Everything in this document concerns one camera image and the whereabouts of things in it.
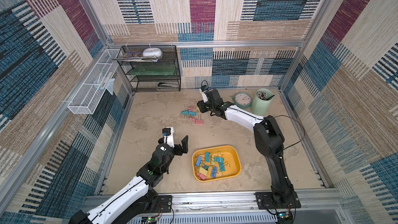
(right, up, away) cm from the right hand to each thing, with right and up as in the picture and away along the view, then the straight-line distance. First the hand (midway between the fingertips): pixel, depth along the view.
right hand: (199, 101), depth 97 cm
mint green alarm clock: (+30, +2, +15) cm, 34 cm away
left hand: (-10, -17, -16) cm, 26 cm away
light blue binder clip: (0, -32, -12) cm, 34 cm away
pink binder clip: (0, -13, +6) cm, 14 cm away
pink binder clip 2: (+1, -37, -19) cm, 42 cm away
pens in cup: (+38, +4, -3) cm, 39 cm away
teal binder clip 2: (-5, -8, +8) cm, 12 cm away
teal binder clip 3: (+12, -32, -13) cm, 37 cm away
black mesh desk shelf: (-32, +23, +12) cm, 41 cm away
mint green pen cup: (+38, -4, +2) cm, 39 cm away
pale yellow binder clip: (+2, -35, -19) cm, 40 cm away
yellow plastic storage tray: (+9, -34, -12) cm, 37 cm away
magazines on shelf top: (-37, +26, -5) cm, 45 cm away
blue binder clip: (+8, -36, -15) cm, 40 cm away
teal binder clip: (+5, -31, -10) cm, 32 cm away
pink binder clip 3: (-6, -4, +11) cm, 13 cm away
